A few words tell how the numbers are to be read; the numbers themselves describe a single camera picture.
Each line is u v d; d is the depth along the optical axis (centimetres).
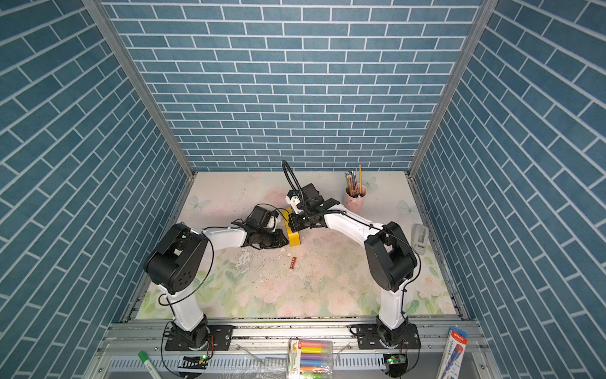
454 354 71
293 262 89
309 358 69
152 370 68
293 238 89
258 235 77
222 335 74
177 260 49
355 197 97
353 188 100
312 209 70
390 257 49
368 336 74
